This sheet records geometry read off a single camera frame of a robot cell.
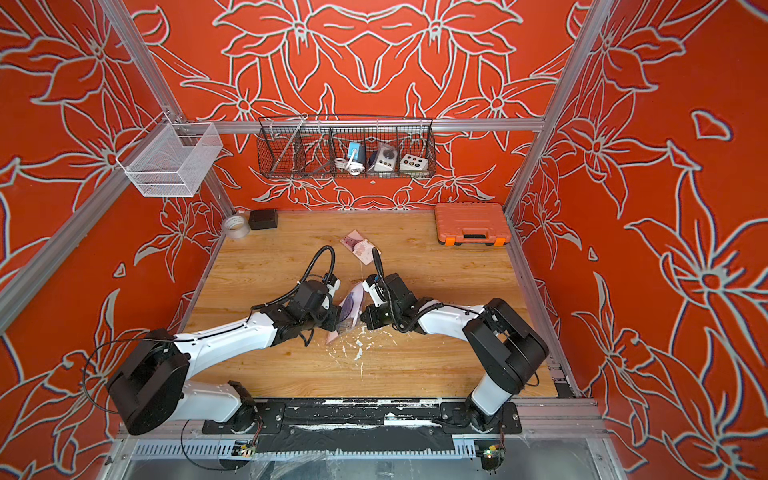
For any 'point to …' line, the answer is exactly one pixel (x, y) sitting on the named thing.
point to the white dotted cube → (411, 162)
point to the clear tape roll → (236, 227)
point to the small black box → (263, 219)
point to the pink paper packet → (362, 248)
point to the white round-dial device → (386, 157)
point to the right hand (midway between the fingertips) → (355, 319)
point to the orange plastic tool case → (472, 223)
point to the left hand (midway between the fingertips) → (342, 309)
